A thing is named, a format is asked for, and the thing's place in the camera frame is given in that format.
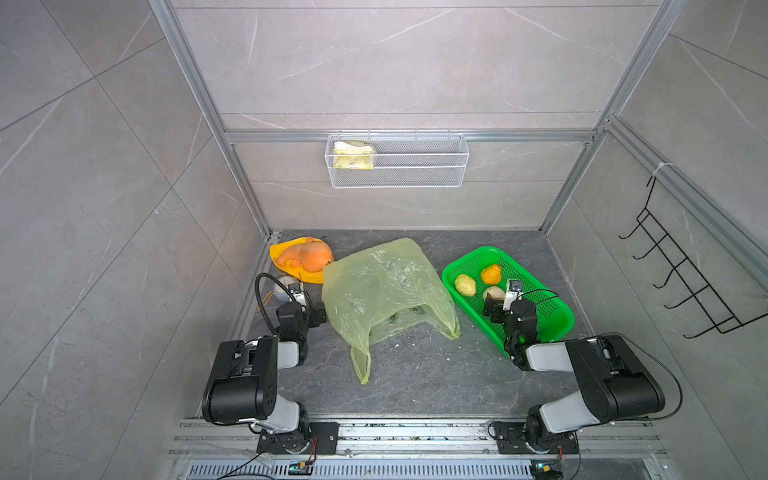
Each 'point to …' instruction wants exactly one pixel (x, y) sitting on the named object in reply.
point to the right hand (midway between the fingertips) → (505, 294)
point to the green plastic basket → (555, 316)
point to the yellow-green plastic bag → (380, 290)
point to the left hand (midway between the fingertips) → (306, 298)
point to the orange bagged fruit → (310, 254)
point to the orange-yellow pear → (492, 274)
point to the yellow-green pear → (465, 285)
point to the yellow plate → (323, 240)
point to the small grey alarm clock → (280, 291)
